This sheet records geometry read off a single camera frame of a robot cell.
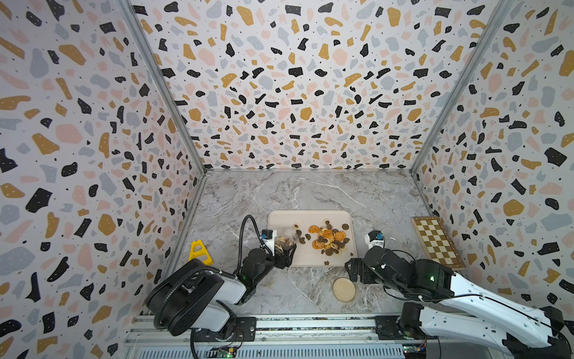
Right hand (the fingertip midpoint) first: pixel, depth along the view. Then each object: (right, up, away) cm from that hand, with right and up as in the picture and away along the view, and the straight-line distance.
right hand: (355, 267), depth 71 cm
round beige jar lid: (-2, -12, +10) cm, 16 cm away
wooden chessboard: (+40, +2, +21) cm, 45 cm away
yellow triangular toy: (-58, -1, +19) cm, 61 cm away
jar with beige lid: (-23, +6, +16) cm, 28 cm away
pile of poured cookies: (-5, +4, +21) cm, 22 cm away
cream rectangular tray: (-18, +10, +34) cm, 40 cm away
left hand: (-22, +4, +14) cm, 26 cm away
